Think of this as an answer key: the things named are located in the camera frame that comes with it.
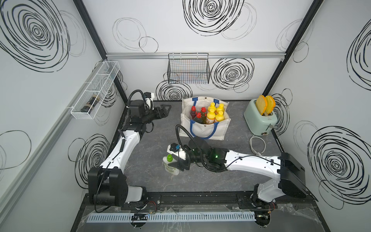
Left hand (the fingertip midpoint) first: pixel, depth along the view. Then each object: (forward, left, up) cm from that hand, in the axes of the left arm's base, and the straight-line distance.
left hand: (165, 107), depth 80 cm
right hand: (-26, -5, -8) cm, 28 cm away
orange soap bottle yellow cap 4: (-1, -32, -7) cm, 33 cm away
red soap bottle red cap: (+6, -16, -11) cm, 21 cm away
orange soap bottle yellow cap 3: (+1, -27, -8) cm, 28 cm away
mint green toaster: (-1, -59, -13) cm, 61 cm away
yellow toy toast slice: (+11, -60, -6) cm, 61 cm away
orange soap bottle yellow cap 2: (+6, -33, -7) cm, 34 cm away
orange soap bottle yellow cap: (+5, -27, -5) cm, 28 cm away
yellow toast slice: (+10, -65, -6) cm, 66 cm away
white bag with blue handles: (-6, -14, -11) cm, 19 cm away
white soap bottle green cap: (-26, -4, -10) cm, 28 cm away
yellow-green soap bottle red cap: (+4, -23, -12) cm, 26 cm away
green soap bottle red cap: (+1, -19, -11) cm, 22 cm away
